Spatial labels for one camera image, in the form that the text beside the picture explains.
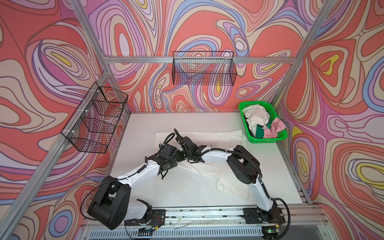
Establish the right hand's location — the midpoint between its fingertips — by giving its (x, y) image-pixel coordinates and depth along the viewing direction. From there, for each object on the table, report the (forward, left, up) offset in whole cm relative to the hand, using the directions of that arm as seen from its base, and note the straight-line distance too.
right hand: (177, 157), depth 94 cm
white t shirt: (-16, -29, +1) cm, 33 cm away
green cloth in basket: (+15, -56, +7) cm, 58 cm away
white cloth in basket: (+26, -55, +10) cm, 62 cm away
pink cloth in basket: (+19, -69, +7) cm, 72 cm away
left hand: (-4, +1, +3) cm, 5 cm away
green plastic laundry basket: (+40, -49, +7) cm, 64 cm away
